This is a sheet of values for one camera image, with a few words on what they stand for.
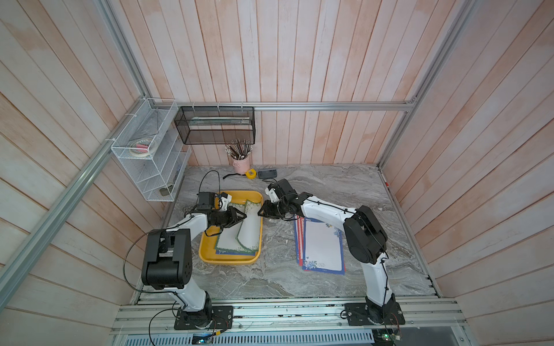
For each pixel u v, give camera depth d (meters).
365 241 0.53
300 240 0.92
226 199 0.88
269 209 0.84
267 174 1.16
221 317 0.73
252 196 1.02
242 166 1.14
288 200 0.74
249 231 0.92
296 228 0.95
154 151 0.73
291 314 0.75
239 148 1.13
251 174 1.14
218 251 0.88
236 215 0.85
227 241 0.90
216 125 1.02
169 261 0.46
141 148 0.73
